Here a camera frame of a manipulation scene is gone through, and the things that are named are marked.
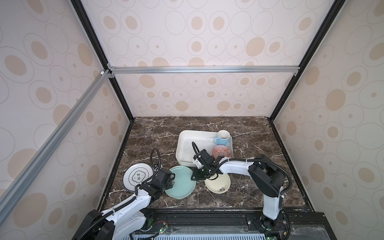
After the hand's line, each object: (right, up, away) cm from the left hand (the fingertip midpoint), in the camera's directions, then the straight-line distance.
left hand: (173, 178), depth 88 cm
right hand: (+11, -1, 0) cm, 11 cm away
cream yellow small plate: (+27, -3, -3) cm, 27 cm away
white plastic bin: (+19, +22, +20) cm, 35 cm away
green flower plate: (+6, -4, -2) cm, 7 cm away
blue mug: (+30, +23, +9) cm, 39 cm away
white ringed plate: (-23, +2, +1) cm, 23 cm away
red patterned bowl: (+30, +16, +7) cm, 34 cm away
